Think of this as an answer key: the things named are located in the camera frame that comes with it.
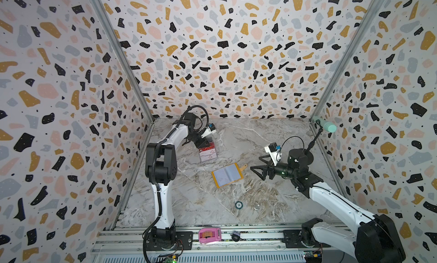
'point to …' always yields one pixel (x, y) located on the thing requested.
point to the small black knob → (235, 236)
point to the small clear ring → (256, 206)
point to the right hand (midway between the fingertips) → (257, 161)
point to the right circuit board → (313, 257)
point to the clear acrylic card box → (209, 152)
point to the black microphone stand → (308, 152)
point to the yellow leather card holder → (227, 175)
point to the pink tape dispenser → (210, 234)
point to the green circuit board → (173, 259)
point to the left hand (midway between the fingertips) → (208, 138)
